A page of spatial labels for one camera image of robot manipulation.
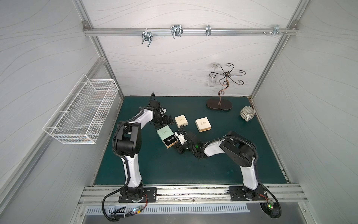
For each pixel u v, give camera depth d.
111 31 0.78
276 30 0.77
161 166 0.86
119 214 0.70
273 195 0.72
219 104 1.15
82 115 0.69
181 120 1.01
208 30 0.78
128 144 0.53
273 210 0.71
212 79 1.02
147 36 0.79
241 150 0.53
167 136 0.92
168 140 0.93
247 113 1.07
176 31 0.76
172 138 0.93
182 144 0.83
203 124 1.01
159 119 0.84
